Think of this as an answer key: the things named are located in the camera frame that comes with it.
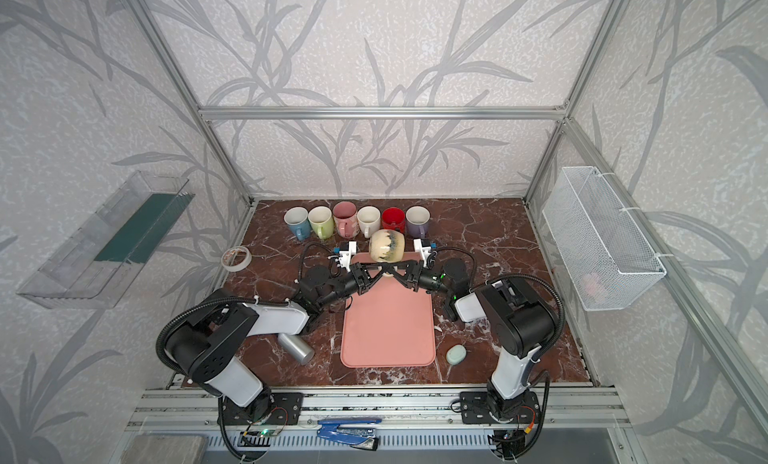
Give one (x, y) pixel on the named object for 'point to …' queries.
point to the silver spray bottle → (297, 347)
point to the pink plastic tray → (388, 326)
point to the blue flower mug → (296, 219)
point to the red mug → (393, 218)
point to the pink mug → (346, 219)
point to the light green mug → (321, 221)
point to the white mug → (369, 218)
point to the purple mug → (417, 221)
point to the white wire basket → (607, 261)
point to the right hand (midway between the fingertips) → (389, 262)
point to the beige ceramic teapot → (387, 246)
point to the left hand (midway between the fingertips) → (392, 263)
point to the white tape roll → (236, 259)
